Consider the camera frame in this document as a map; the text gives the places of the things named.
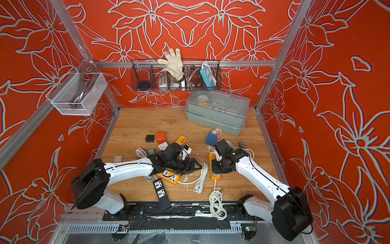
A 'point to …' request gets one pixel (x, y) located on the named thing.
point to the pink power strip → (217, 131)
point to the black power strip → (162, 194)
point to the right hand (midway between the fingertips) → (211, 169)
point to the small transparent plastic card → (118, 158)
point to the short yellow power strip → (182, 140)
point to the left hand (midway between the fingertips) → (199, 169)
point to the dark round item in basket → (143, 85)
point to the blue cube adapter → (211, 139)
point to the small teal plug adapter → (150, 152)
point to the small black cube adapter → (150, 138)
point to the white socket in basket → (163, 82)
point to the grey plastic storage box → (219, 111)
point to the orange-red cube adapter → (161, 137)
